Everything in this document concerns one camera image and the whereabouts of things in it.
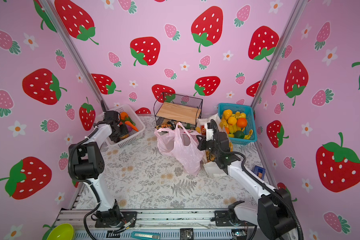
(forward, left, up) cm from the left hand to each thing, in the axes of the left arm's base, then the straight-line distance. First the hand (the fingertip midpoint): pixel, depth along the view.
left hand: (122, 132), depth 99 cm
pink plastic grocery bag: (-22, -41, +19) cm, 51 cm away
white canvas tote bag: (-28, -57, +5) cm, 64 cm away
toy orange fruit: (+11, -84, -1) cm, 84 cm away
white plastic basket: (+10, -9, +1) cm, 13 cm away
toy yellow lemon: (+12, -77, -1) cm, 78 cm away
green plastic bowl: (-55, +15, -8) cm, 58 cm away
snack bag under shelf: (+7, -33, 0) cm, 33 cm away
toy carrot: (+12, -2, -5) cm, 13 cm away
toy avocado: (-1, -79, 0) cm, 79 cm away
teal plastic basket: (+21, -91, +1) cm, 93 cm away
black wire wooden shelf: (+18, -30, +8) cm, 36 cm away
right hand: (-13, -49, +13) cm, 52 cm away
